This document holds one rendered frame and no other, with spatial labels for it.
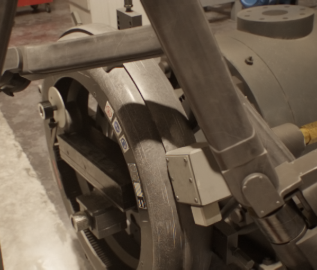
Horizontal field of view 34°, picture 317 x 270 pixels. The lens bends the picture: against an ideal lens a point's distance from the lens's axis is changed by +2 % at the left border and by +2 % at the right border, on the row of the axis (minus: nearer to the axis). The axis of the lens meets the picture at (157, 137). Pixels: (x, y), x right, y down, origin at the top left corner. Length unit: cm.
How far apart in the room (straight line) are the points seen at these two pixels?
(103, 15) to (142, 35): 421
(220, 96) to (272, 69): 80
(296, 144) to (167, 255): 35
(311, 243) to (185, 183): 35
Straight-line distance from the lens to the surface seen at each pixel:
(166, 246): 110
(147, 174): 105
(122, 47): 94
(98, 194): 126
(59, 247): 218
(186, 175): 97
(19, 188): 265
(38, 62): 98
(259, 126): 88
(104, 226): 122
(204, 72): 57
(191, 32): 55
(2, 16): 54
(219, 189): 97
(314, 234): 69
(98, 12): 512
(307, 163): 67
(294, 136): 110
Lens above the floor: 125
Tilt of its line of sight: 25 degrees down
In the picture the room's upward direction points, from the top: 4 degrees counter-clockwise
